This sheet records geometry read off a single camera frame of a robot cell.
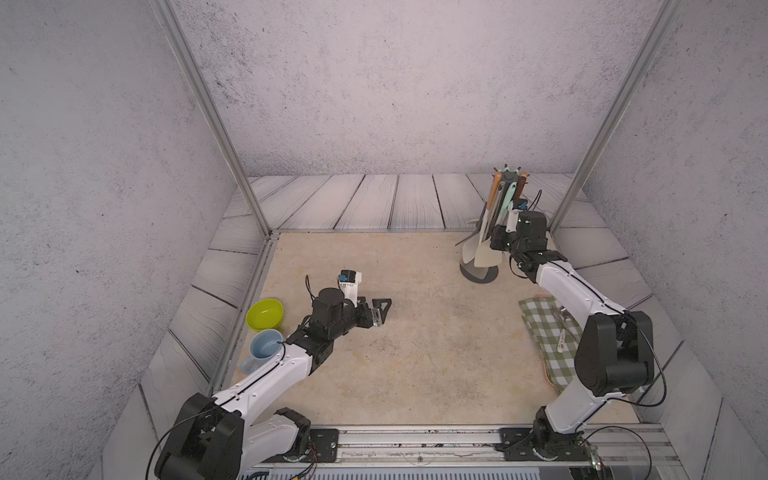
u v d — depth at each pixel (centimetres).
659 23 72
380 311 73
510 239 78
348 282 73
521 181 77
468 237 99
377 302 73
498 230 81
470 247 102
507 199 81
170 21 71
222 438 40
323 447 73
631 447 74
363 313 72
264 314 96
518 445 71
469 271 106
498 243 82
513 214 80
